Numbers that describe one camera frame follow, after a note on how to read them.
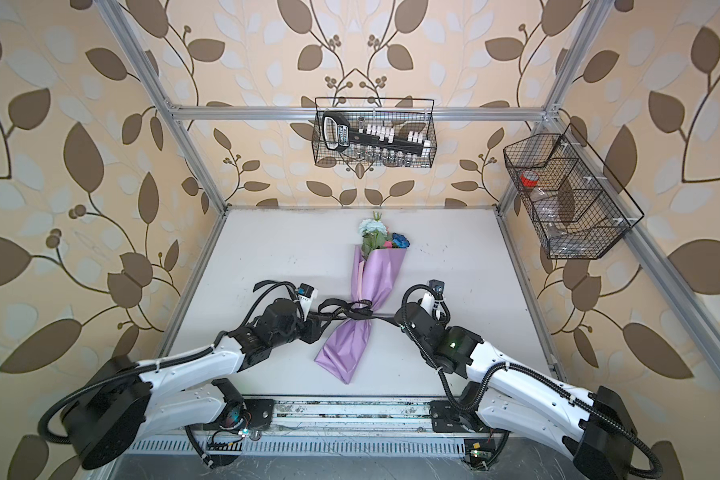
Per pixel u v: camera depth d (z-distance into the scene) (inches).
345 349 32.0
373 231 41.0
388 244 41.1
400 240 41.2
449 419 28.4
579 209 28.7
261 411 29.7
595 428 15.7
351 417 29.7
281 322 25.9
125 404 16.4
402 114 35.9
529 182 34.8
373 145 34.1
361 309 34.8
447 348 21.4
